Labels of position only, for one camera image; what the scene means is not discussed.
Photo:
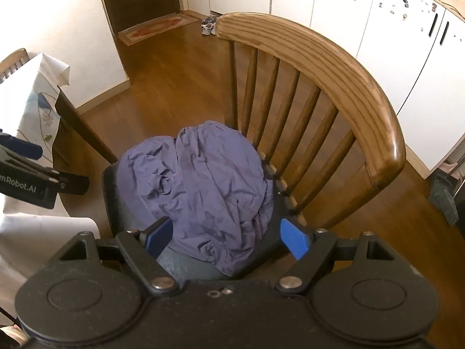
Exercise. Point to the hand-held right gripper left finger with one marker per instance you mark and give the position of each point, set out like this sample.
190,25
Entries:
160,236

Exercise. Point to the pink cloth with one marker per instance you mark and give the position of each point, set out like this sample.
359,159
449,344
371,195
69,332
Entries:
450,167

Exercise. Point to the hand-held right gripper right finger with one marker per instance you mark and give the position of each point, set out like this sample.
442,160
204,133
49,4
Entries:
294,238

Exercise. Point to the white cabinets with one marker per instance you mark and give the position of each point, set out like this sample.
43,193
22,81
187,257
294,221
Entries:
399,43

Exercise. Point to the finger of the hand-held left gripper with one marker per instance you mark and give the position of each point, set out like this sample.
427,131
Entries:
71,183
21,147

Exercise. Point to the red patterned door rug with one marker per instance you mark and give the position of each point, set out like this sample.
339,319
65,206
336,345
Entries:
156,25

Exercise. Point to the navy blue pants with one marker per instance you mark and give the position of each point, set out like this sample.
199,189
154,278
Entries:
203,181

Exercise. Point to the white printed tablecloth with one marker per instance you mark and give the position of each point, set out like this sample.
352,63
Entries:
21,91

